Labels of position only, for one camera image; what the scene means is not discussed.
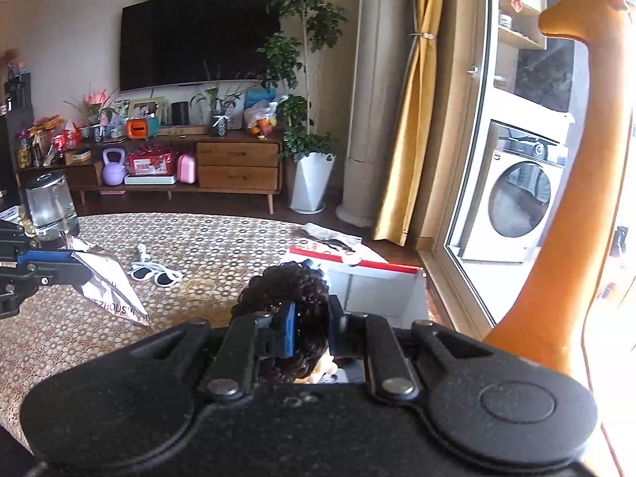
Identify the bag of fruit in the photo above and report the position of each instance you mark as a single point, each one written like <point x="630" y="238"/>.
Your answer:
<point x="261" y="119"/>

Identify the glass electric kettle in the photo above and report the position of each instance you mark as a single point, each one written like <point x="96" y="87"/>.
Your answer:
<point x="51" y="207"/>

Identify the red white cardboard box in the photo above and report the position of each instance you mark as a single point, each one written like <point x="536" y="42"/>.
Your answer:
<point x="396" y="292"/>

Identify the beige floor air conditioner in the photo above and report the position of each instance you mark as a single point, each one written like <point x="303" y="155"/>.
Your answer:
<point x="383" y="49"/>

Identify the white sunglasses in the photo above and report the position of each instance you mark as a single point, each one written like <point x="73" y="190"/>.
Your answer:
<point x="159" y="274"/>

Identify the white washing machine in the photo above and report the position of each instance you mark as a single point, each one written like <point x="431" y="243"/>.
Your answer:
<point x="519" y="178"/>

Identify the red gift box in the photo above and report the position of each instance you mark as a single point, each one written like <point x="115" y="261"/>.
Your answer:
<point x="152" y="160"/>

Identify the picture frame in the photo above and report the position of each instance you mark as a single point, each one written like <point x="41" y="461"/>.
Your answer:
<point x="146" y="107"/>

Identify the glass vase with plant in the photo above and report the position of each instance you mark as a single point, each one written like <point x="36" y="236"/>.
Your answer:
<point x="221" y="106"/>

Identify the wooden tv cabinet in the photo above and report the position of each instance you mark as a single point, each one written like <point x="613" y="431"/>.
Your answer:
<point x="234" y="164"/>

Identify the yellow curtain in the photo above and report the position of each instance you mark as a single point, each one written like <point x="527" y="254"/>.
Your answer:
<point x="413" y="126"/>

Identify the grey cloth on table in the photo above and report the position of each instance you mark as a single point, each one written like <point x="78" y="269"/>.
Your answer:
<point x="331" y="238"/>

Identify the black speaker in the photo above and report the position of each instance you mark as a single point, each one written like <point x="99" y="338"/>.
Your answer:
<point x="180" y="113"/>

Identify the orange giraffe figure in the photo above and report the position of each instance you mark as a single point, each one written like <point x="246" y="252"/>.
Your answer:
<point x="546" y="322"/>

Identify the black television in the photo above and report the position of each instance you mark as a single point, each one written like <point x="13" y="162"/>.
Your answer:
<point x="168" y="42"/>

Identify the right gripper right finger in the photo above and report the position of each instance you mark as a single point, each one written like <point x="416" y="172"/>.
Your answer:
<point x="433" y="397"/>

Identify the dark brown hair scrunchie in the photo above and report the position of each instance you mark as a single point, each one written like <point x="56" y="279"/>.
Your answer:
<point x="302" y="294"/>

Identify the purple kettlebell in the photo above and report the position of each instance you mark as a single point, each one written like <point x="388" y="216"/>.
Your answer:
<point x="114" y="170"/>

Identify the pink case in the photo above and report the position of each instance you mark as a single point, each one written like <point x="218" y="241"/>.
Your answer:
<point x="186" y="168"/>

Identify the orange radio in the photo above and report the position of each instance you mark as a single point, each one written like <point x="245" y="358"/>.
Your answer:
<point x="142" y="128"/>

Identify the silver foil snack packet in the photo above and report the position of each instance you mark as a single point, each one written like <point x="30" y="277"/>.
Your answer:
<point x="109" y="287"/>

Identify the white planter with plant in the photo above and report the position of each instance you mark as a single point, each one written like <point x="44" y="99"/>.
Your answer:
<point x="309" y="156"/>

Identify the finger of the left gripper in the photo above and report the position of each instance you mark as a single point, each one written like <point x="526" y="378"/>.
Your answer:
<point x="34" y="269"/>
<point x="13" y="241"/>

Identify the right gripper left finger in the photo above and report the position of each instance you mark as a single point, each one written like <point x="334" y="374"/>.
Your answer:
<point x="128" y="406"/>

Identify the patterned lace tablecloth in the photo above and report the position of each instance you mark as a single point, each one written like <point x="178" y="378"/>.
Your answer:
<point x="206" y="261"/>

